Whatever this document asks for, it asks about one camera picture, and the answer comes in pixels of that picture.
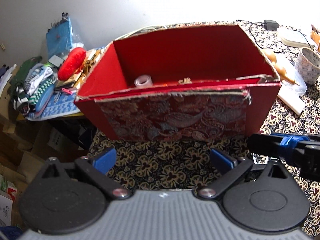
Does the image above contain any red cardboard box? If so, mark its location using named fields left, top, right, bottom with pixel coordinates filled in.
left=74, top=24, right=281, bottom=141

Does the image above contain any pink clip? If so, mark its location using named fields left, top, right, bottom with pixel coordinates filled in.
left=61, top=88, right=73, bottom=95

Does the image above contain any large label tape roll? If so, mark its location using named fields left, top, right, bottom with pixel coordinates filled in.
left=295, top=47, right=320, bottom=85

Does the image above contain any brown gourd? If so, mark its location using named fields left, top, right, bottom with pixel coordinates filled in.
left=262, top=49, right=298, bottom=85

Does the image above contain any wooden box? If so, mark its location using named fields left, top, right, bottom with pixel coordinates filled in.
left=310, top=24, right=320, bottom=46

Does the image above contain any black power adapter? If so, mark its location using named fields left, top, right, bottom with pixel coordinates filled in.
left=264, top=20, right=279, bottom=31

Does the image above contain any clear tape roll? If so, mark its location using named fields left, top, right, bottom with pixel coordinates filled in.
left=135, top=75, right=153, bottom=88

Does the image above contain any clear plastic box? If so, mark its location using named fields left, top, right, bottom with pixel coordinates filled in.
left=276, top=54, right=307, bottom=96

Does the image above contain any blue oval case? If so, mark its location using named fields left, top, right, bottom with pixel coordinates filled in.
left=35, top=85, right=55, bottom=112

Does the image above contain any blue checkered towel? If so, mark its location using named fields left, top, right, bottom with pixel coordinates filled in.
left=26, top=45, right=106, bottom=122

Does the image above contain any black cable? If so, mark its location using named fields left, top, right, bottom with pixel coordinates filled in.
left=236, top=19, right=316, bottom=55

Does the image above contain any red plush cushion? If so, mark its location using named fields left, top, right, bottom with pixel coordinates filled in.
left=57, top=47, right=86, bottom=81

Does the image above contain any blue plastic bag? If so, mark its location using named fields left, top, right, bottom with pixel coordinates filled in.
left=46, top=12, right=85, bottom=59

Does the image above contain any pile of folded clothes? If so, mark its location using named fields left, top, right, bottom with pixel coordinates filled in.
left=9, top=56, right=57, bottom=116

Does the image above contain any white coiled cable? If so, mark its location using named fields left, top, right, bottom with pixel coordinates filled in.
left=113, top=25, right=167, bottom=41

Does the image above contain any white dotted device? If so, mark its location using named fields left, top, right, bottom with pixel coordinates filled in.
left=277, top=28, right=317, bottom=49

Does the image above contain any brown pine cone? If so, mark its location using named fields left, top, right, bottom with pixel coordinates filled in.
left=178, top=77, right=192, bottom=85

